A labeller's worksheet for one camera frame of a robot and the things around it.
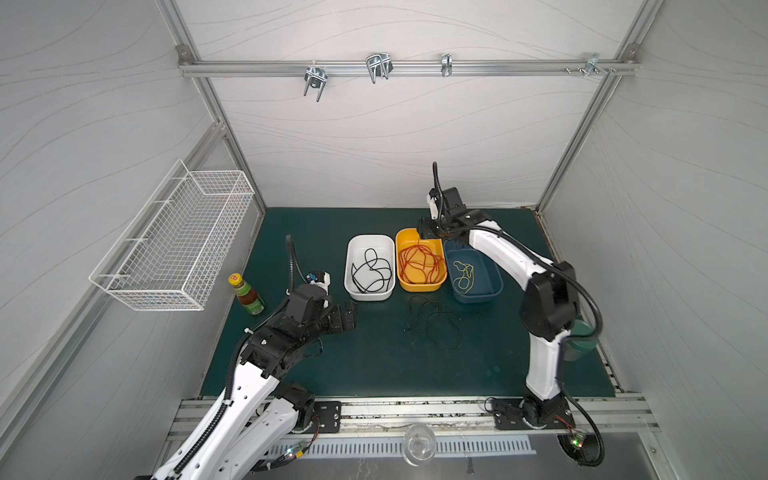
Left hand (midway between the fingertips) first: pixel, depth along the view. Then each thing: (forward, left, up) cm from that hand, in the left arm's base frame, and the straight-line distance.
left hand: (346, 303), depth 75 cm
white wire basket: (+8, +41, +15) cm, 44 cm away
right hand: (+29, -23, +1) cm, 37 cm away
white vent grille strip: (-27, -40, -18) cm, 52 cm away
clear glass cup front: (-28, -18, -10) cm, 35 cm away
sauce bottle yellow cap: (+4, +30, -6) cm, 30 cm away
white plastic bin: (+30, -8, -14) cm, 34 cm away
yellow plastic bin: (+32, -17, -11) cm, 38 cm away
